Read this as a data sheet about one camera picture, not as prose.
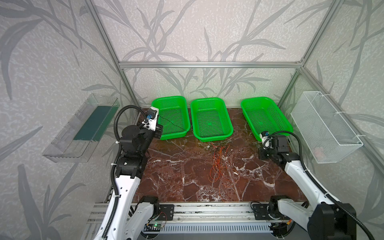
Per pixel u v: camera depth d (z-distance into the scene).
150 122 0.53
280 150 0.64
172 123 1.12
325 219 0.39
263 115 1.15
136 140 0.47
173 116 1.16
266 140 0.74
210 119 1.19
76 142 0.63
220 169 0.88
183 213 0.75
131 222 0.52
